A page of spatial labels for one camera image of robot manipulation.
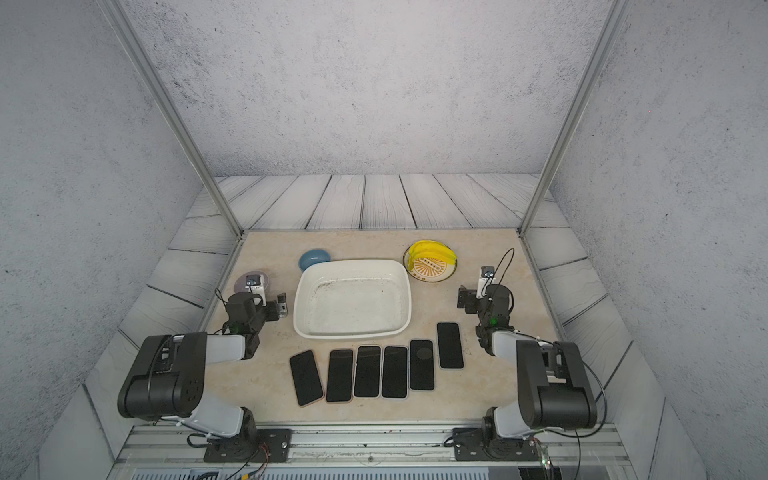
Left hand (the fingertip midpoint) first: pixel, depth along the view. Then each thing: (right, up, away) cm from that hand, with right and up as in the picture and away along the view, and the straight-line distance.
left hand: (273, 293), depth 95 cm
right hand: (+64, +3, -2) cm, 64 cm away
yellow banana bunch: (+51, +14, +13) cm, 54 cm away
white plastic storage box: (+24, -2, +6) cm, 25 cm away
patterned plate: (+49, +7, +13) cm, 52 cm away
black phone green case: (+55, -15, -5) cm, 57 cm away
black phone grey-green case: (+46, -19, -9) cm, 51 cm away
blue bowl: (+8, +12, +15) cm, 21 cm away
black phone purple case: (+38, -21, -11) cm, 45 cm away
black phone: (+14, -21, -12) cm, 28 cm away
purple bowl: (-13, +3, +5) cm, 14 cm away
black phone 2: (+23, -22, -12) cm, 34 cm away
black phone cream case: (+30, -23, -12) cm, 40 cm away
